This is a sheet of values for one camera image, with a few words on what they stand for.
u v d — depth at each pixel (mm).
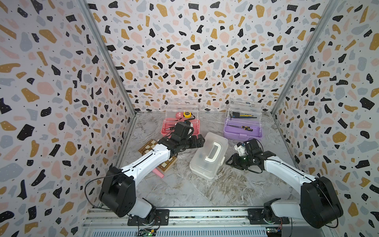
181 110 1200
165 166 886
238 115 1097
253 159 647
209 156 852
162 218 731
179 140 638
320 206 417
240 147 820
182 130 631
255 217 735
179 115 1092
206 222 731
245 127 1118
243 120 1086
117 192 413
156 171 873
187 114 1074
